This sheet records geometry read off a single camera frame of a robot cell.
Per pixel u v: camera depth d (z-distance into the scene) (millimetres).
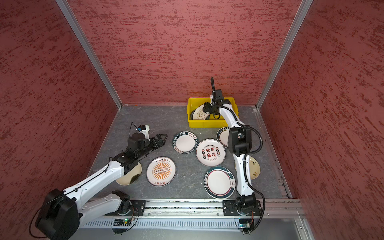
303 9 712
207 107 947
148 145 676
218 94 833
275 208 761
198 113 1127
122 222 714
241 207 658
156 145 724
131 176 833
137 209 734
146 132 754
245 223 710
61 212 390
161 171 866
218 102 778
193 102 1148
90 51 874
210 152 944
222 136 1033
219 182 816
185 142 999
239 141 626
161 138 738
